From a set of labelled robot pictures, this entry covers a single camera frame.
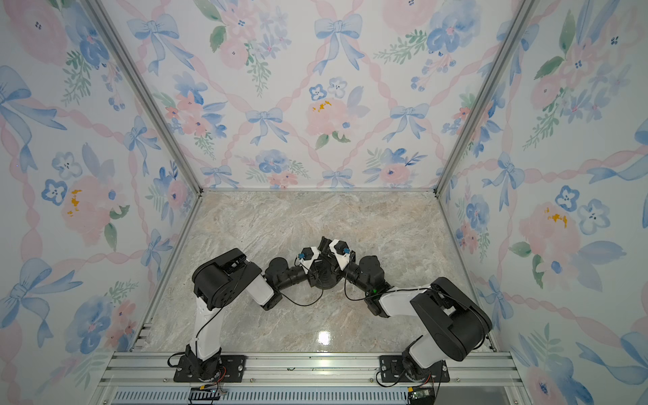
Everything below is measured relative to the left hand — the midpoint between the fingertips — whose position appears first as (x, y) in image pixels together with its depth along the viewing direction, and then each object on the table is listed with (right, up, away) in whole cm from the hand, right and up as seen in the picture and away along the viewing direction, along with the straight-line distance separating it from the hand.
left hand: (333, 260), depth 87 cm
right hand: (-3, +4, -4) cm, 6 cm away
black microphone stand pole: (-3, +4, -9) cm, 11 cm away
